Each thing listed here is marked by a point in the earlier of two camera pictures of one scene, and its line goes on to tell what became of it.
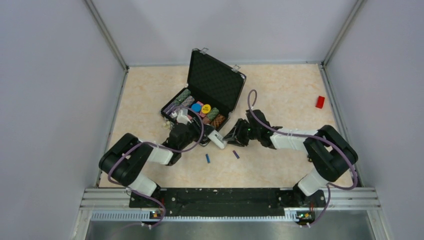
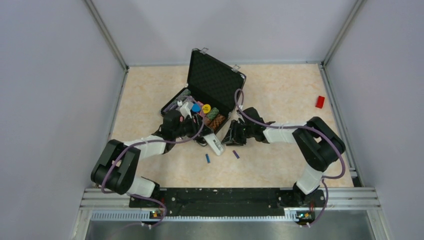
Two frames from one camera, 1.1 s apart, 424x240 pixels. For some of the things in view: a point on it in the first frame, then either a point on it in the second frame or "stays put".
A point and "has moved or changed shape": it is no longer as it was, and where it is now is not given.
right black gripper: x=239 y=140 stays put
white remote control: x=218 y=139 has moved or changed shape
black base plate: x=226 y=202 stays put
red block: x=320 y=102 stays put
